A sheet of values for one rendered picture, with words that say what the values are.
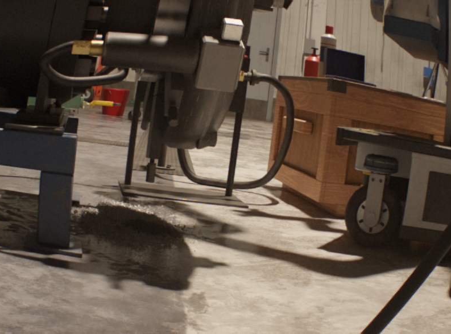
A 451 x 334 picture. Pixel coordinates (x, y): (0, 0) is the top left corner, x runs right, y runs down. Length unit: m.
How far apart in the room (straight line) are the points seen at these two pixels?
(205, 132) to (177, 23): 0.27
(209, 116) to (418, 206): 0.65
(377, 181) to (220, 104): 0.59
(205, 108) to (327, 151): 1.06
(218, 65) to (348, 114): 1.25
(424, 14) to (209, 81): 0.80
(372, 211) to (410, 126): 0.75
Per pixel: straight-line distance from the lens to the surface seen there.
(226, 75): 1.67
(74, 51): 1.68
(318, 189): 2.86
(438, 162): 2.16
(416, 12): 2.22
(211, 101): 1.83
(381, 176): 2.26
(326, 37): 3.18
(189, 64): 1.67
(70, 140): 1.69
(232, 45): 1.65
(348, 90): 2.85
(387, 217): 2.29
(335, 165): 2.85
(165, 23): 1.89
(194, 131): 1.91
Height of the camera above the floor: 0.37
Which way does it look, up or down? 5 degrees down
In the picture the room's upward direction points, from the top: 7 degrees clockwise
